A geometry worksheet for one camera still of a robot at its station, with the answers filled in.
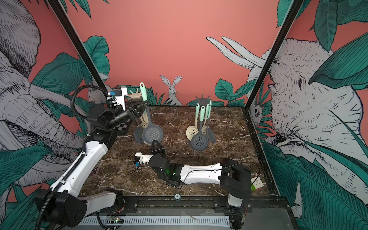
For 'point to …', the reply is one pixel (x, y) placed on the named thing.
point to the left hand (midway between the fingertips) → (149, 101)
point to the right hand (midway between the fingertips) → (156, 137)
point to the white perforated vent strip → (161, 220)
